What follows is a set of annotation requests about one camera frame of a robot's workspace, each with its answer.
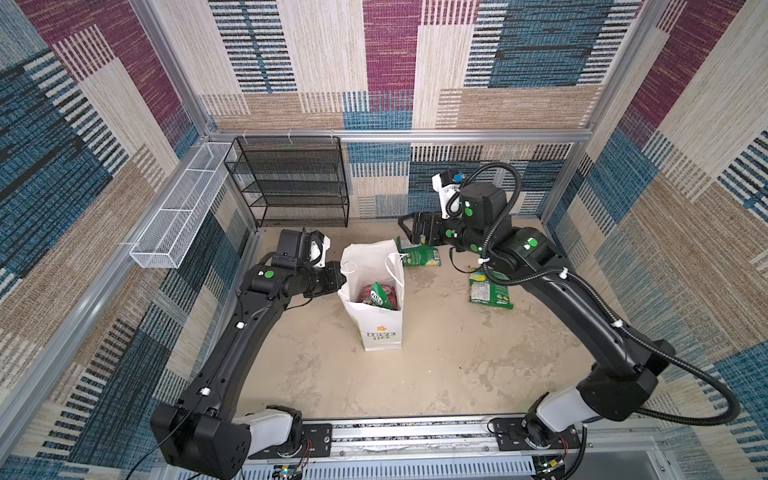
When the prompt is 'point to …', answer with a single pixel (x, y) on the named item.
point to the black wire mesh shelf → (291, 181)
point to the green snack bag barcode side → (418, 254)
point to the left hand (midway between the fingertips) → (347, 274)
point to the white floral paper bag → (381, 263)
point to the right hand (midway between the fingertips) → (416, 224)
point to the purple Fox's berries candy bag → (365, 294)
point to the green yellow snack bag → (379, 297)
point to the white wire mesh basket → (174, 224)
